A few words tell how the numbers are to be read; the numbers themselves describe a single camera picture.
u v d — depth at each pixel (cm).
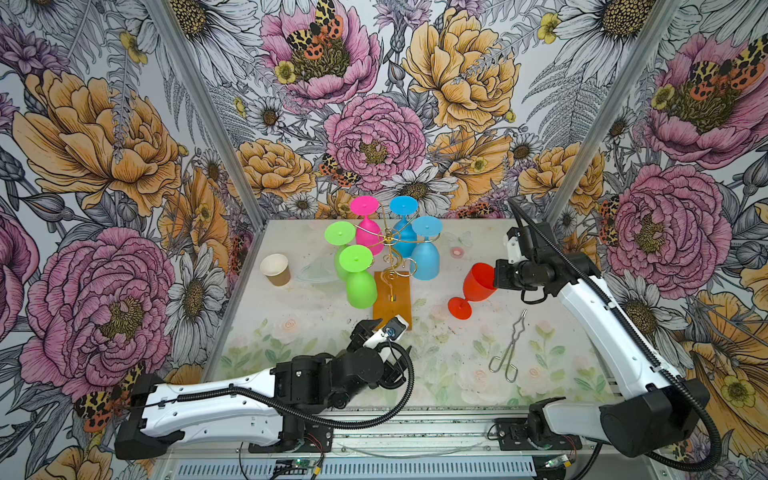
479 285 75
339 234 73
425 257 79
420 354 88
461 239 116
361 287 73
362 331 61
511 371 85
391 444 74
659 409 38
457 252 112
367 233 75
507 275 69
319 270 107
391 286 93
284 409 44
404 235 84
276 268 100
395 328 54
